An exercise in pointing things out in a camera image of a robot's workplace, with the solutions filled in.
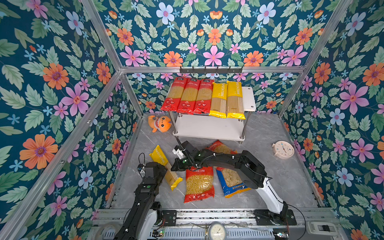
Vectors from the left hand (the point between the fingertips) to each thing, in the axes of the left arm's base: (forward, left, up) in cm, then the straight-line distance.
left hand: (165, 164), depth 85 cm
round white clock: (+7, -75, -4) cm, 76 cm away
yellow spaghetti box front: (+20, -40, +29) cm, 53 cm away
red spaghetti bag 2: (+27, -9, +29) cm, 41 cm away
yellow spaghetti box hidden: (-8, -4, -1) cm, 9 cm away
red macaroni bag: (+10, -33, -1) cm, 34 cm away
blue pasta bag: (-13, -37, -2) cm, 39 cm away
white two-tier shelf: (+29, -17, -1) cm, 33 cm away
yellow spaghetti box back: (+15, -31, +29) cm, 45 cm away
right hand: (-3, -3, 0) cm, 4 cm away
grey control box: (-36, -76, -4) cm, 84 cm away
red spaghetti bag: (+17, -4, +29) cm, 34 cm away
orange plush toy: (+29, +4, +2) cm, 30 cm away
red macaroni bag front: (-12, -19, -4) cm, 23 cm away
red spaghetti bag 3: (+17, -23, +30) cm, 42 cm away
